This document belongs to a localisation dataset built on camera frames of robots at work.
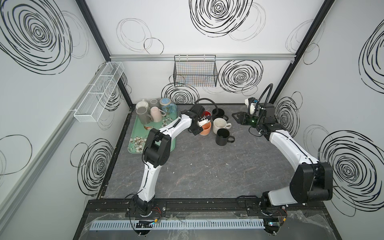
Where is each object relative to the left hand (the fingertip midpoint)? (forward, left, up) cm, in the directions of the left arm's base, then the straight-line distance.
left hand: (198, 127), depth 97 cm
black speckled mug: (-4, -16, -4) cm, 17 cm away
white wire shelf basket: (0, +62, +17) cm, 64 cm away
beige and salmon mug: (-2, -5, +2) cm, 6 cm away
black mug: (+11, -14, +2) cm, 18 cm away
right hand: (-2, -20, +16) cm, 26 cm away
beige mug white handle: (+6, -14, -2) cm, 16 cm away
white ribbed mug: (+14, +41, +2) cm, 43 cm away
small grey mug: (+19, +33, +3) cm, 38 cm away
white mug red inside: (+14, -5, -2) cm, 15 cm away
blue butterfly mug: (+17, +22, 0) cm, 27 cm away
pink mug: (+11, +30, 0) cm, 32 cm away
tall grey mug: (+7, +38, -1) cm, 38 cm away
